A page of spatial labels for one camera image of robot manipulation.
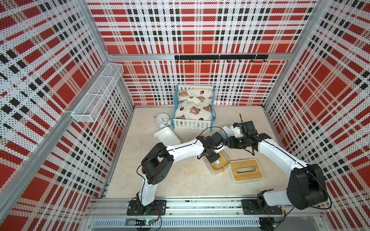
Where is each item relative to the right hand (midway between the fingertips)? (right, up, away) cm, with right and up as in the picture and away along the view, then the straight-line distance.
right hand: (229, 142), depth 86 cm
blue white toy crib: (-26, +11, +16) cm, 33 cm away
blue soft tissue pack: (-8, -11, -2) cm, 14 cm away
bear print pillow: (-30, +34, +22) cm, 50 cm away
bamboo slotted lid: (-4, -10, -2) cm, 11 cm away
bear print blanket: (-20, +23, +22) cm, 38 cm away
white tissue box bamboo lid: (+10, -17, 0) cm, 19 cm away
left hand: (-9, -8, +1) cm, 12 cm away
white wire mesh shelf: (-90, +22, +7) cm, 93 cm away
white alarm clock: (-45, +14, +22) cm, 52 cm away
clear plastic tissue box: (-10, -16, -4) cm, 19 cm away
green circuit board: (-46, -36, -17) cm, 61 cm away
